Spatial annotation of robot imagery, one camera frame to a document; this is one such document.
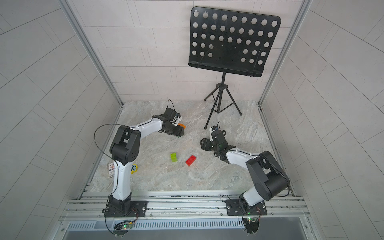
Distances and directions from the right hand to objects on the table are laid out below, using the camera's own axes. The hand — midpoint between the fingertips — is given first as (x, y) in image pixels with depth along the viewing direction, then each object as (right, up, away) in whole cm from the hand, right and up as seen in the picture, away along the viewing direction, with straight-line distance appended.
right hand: (203, 141), depth 91 cm
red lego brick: (-8, -10, -5) cm, 13 cm away
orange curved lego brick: (-13, +9, +12) cm, 20 cm away
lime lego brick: (-17, -8, -6) cm, 20 cm away
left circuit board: (-37, -34, -26) cm, 56 cm away
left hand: (-14, +6, +10) cm, 18 cm away
